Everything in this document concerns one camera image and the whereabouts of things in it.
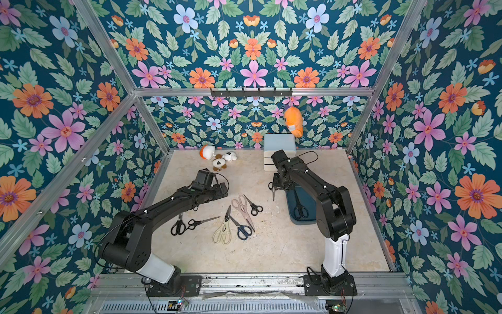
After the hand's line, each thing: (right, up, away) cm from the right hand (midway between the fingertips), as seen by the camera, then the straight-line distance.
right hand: (280, 185), depth 93 cm
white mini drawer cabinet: (-3, +22, +9) cm, 23 cm away
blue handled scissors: (-17, -21, -5) cm, 27 cm away
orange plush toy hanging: (+7, +33, +3) cm, 33 cm away
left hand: (-28, -2, 0) cm, 28 cm away
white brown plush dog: (-34, +11, +18) cm, 40 cm away
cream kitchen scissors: (-26, -21, -6) cm, 34 cm away
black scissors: (-47, -19, -5) cm, 51 cm away
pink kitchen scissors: (-20, -10, +5) cm, 23 cm away
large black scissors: (+9, -13, 0) cm, 16 cm away
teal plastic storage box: (+13, -8, +2) cm, 16 cm away
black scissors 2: (-4, -2, +9) cm, 10 cm away
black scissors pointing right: (-41, -18, -2) cm, 45 cm away
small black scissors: (-12, -12, +2) cm, 17 cm away
